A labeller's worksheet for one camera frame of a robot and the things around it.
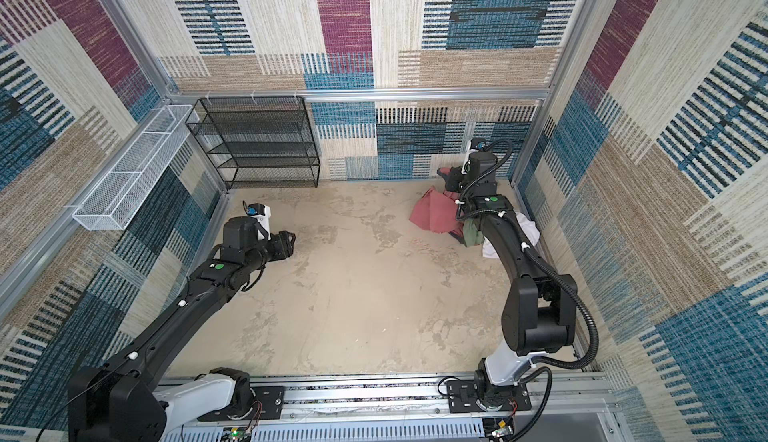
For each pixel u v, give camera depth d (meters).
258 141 1.08
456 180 0.76
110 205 0.70
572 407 0.73
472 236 0.94
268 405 0.73
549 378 0.71
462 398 0.73
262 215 0.73
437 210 0.91
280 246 0.72
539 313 0.45
